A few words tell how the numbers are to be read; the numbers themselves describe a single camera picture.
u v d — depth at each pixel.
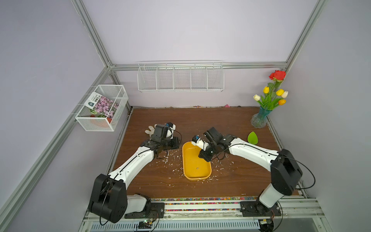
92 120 0.74
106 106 0.75
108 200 0.40
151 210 0.73
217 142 0.65
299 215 0.73
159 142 0.64
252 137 1.02
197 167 0.88
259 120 1.02
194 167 0.89
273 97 0.90
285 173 0.45
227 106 1.24
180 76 0.99
